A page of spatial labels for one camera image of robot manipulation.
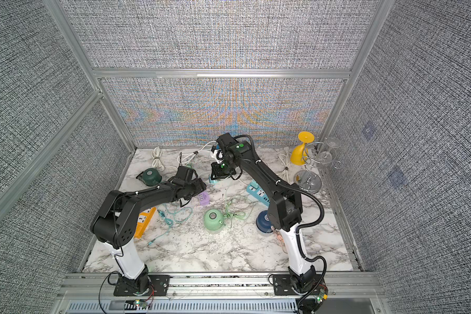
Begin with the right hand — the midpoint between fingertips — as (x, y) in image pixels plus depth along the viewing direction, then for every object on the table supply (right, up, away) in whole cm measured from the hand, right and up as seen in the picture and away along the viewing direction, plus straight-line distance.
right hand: (213, 172), depth 85 cm
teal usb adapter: (0, -4, -1) cm, 4 cm away
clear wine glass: (+54, +7, +12) cm, 56 cm away
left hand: (-5, -7, +12) cm, 14 cm away
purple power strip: (-5, -13, +10) cm, 17 cm away
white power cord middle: (-20, +8, +30) cm, 37 cm away
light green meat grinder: (+1, -20, -5) cm, 21 cm away
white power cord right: (+39, +7, +28) cm, 48 cm away
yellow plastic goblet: (+41, +8, +9) cm, 42 cm away
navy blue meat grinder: (+21, -20, -6) cm, 30 cm away
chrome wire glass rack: (+48, -4, +15) cm, 51 cm away
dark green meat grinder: (-32, -3, +10) cm, 33 cm away
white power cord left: (-36, +10, +28) cm, 47 cm away
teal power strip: (+20, -10, +12) cm, 25 cm away
